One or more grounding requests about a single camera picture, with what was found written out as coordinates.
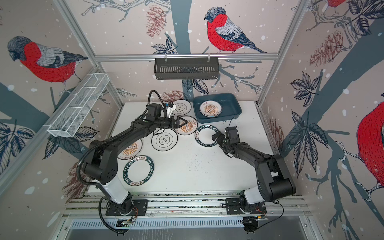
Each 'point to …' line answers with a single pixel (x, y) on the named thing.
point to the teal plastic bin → (231, 106)
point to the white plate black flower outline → (183, 107)
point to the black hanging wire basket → (186, 68)
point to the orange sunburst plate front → (210, 108)
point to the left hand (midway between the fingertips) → (182, 122)
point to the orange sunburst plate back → (189, 128)
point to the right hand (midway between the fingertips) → (215, 140)
